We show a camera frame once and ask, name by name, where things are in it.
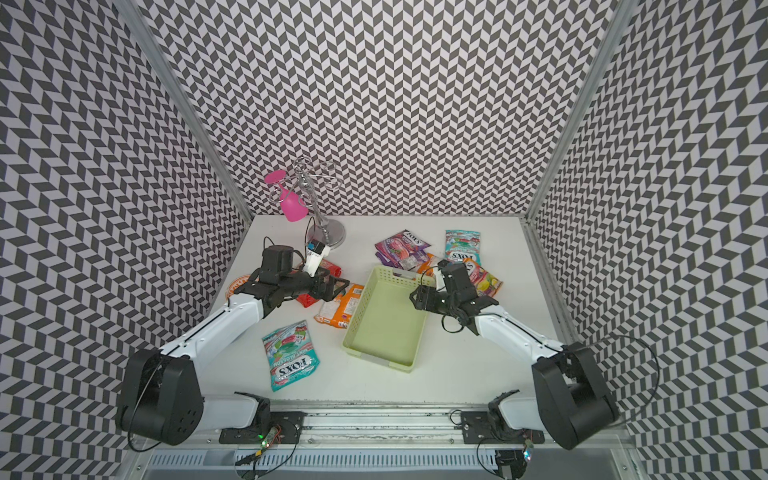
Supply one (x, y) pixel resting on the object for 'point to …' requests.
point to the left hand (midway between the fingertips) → (336, 279)
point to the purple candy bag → (402, 250)
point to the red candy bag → (332, 270)
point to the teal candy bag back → (462, 244)
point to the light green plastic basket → (384, 324)
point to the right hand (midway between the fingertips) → (420, 303)
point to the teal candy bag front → (290, 354)
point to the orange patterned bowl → (236, 283)
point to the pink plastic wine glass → (294, 207)
